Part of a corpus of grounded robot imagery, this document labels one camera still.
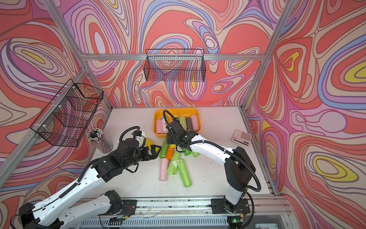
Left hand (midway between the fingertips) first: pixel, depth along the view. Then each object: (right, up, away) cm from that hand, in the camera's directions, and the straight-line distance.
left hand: (157, 149), depth 72 cm
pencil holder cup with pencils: (-38, +6, +9) cm, 39 cm away
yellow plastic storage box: (+16, +21, +40) cm, 48 cm away
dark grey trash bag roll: (+18, +12, +28) cm, 36 cm away
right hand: (+6, +3, +12) cm, 14 cm away
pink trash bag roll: (+2, -14, +11) cm, 18 cm away
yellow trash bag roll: (+7, +1, +8) cm, 11 cm away
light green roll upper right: (+21, -7, +18) cm, 28 cm away
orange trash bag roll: (+5, -6, +18) cm, 19 cm away
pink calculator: (+54, +3, +26) cm, 60 cm away
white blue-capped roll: (0, +8, +28) cm, 29 cm away
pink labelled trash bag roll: (-5, +11, +31) cm, 33 cm away
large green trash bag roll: (+14, -15, +10) cm, 23 cm away
